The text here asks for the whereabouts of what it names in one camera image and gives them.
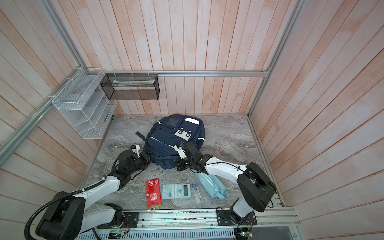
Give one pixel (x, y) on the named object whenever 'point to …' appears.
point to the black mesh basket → (131, 86)
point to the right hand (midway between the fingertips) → (174, 163)
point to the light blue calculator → (177, 191)
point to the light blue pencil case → (213, 184)
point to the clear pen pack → (198, 196)
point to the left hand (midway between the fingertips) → (156, 155)
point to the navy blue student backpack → (166, 132)
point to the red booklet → (153, 194)
